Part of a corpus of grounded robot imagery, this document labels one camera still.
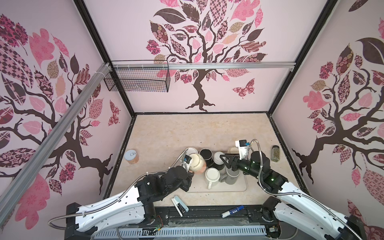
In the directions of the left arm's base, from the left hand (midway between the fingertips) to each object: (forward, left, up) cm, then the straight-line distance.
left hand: (191, 176), depth 71 cm
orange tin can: (+17, +37, -11) cm, 42 cm away
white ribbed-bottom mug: (+19, 0, -8) cm, 20 cm away
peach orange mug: (+2, -3, +9) cm, 9 cm away
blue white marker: (-12, -22, -14) cm, 29 cm away
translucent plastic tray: (+2, -4, -19) cm, 19 cm away
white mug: (+4, -11, -8) cm, 15 cm away
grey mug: (+2, -21, -5) cm, 22 cm away
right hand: (+9, -16, +5) cm, 19 cm away
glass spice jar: (+19, -54, -12) cm, 58 cm away
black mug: (+15, -9, -7) cm, 19 cm away
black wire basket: (+60, +35, +18) cm, 71 cm away
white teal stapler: (-10, +6, -14) cm, 18 cm away
